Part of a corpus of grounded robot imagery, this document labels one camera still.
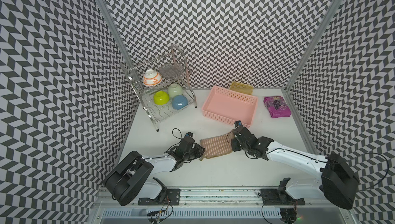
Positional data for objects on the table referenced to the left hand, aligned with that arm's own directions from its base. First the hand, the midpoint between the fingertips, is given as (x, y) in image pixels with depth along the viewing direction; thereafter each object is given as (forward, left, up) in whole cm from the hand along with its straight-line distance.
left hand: (204, 151), depth 88 cm
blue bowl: (+30, +16, +9) cm, 35 cm away
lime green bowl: (+33, +29, +10) cm, 45 cm away
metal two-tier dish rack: (+29, +23, +28) cm, 46 cm away
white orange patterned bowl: (+28, +28, +32) cm, 51 cm away
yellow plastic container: (+54, -30, -1) cm, 62 cm away
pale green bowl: (+40, +20, +10) cm, 46 cm away
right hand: (+2, -17, +6) cm, 18 cm away
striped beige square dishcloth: (+3, -8, +1) cm, 8 cm away
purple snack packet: (+29, -49, +5) cm, 57 cm away
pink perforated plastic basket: (+32, -18, +3) cm, 37 cm away
